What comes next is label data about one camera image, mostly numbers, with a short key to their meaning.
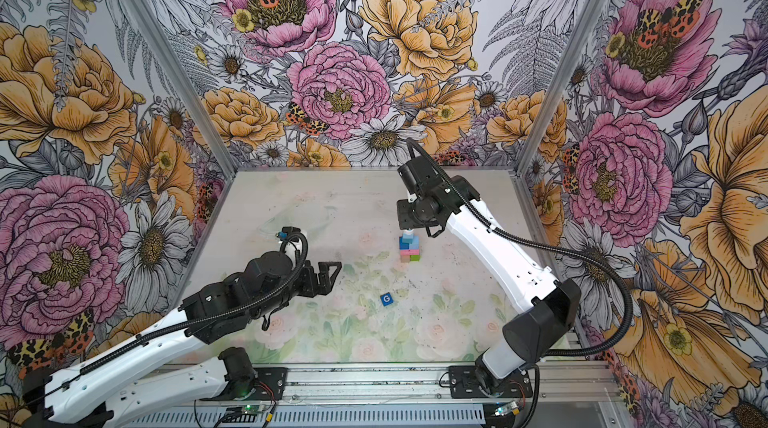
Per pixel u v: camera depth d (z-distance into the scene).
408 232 0.87
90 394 0.41
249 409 0.71
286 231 0.62
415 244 0.94
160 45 0.86
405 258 0.95
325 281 0.62
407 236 0.89
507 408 0.72
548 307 0.41
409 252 0.94
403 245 0.93
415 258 0.96
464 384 0.74
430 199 0.52
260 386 0.73
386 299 0.87
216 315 0.45
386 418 1.12
